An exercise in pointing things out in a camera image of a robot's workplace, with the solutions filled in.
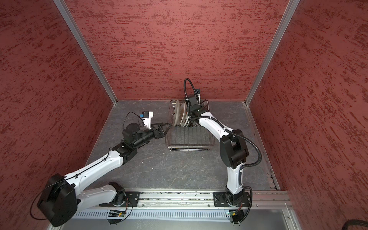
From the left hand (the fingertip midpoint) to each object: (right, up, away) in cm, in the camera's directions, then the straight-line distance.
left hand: (168, 127), depth 76 cm
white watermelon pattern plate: (+10, +1, +16) cm, 19 cm away
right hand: (+14, +12, +17) cm, 26 cm away
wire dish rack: (+12, -10, +22) cm, 27 cm away
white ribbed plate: (+4, +8, +14) cm, 16 cm away
